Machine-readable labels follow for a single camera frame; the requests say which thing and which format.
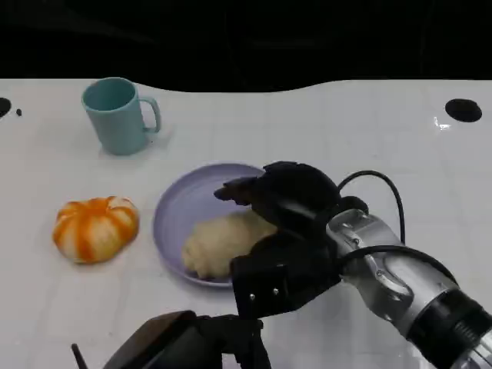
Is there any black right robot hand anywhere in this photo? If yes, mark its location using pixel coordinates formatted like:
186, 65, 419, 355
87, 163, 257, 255
213, 161, 343, 266

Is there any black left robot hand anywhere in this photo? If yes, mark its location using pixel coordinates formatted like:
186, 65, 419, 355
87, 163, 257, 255
102, 310, 272, 369

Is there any lilac plate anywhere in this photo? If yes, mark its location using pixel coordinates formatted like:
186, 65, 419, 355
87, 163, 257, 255
152, 163, 270, 288

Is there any orange and white bread roll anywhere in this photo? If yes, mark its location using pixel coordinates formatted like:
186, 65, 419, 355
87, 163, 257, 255
52, 195, 140, 264

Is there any pale green mug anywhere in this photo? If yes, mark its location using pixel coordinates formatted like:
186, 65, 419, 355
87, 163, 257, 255
81, 76, 161, 156

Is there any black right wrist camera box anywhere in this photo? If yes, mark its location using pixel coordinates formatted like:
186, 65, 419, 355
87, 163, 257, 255
229, 245, 341, 319

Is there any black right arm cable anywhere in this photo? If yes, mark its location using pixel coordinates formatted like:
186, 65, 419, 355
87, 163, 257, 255
336, 170, 407, 245

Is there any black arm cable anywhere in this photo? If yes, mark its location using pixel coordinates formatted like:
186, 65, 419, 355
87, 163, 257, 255
336, 170, 407, 245
71, 343, 90, 369

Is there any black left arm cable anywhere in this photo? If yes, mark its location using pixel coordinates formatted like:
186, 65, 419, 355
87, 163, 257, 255
71, 343, 90, 369

